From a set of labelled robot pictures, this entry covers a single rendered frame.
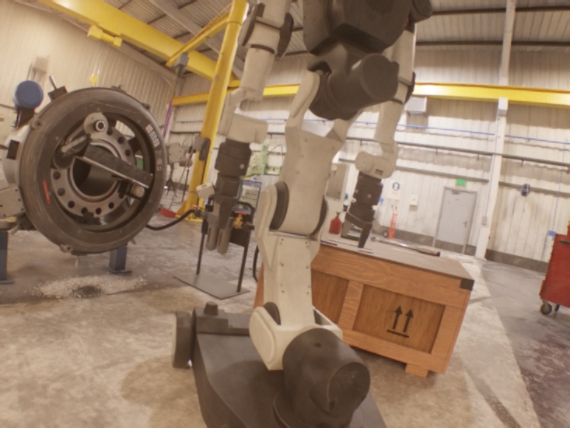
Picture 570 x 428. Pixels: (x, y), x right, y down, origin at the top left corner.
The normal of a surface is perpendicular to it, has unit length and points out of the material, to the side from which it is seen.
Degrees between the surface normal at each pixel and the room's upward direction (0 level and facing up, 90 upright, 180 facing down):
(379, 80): 90
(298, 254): 60
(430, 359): 90
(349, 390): 73
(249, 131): 102
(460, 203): 90
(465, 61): 90
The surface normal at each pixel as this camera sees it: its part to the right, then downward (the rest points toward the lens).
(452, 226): -0.58, -0.07
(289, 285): 0.39, -0.40
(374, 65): 0.33, 0.11
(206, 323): 0.37, -0.62
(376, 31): 0.27, 0.36
